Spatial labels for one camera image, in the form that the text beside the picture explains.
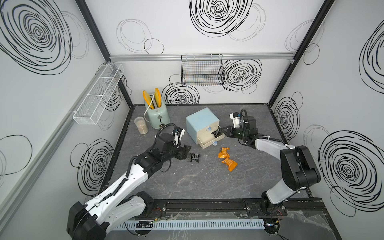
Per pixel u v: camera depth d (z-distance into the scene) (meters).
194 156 0.91
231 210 0.74
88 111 0.71
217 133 0.93
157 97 0.97
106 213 0.41
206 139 0.91
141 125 0.96
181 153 0.66
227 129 0.85
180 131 0.66
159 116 0.96
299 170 0.46
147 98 0.97
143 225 0.70
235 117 0.83
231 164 0.89
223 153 0.93
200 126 0.89
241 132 0.77
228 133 0.84
